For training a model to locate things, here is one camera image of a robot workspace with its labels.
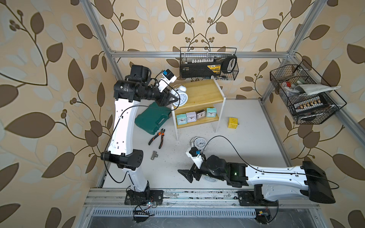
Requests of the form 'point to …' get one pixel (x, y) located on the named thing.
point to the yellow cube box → (233, 123)
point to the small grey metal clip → (154, 154)
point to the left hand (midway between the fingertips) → (174, 94)
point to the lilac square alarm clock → (191, 117)
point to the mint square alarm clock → (181, 119)
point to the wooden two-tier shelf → (205, 102)
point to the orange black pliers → (162, 130)
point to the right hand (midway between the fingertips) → (183, 161)
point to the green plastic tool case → (152, 118)
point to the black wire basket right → (285, 78)
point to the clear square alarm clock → (200, 114)
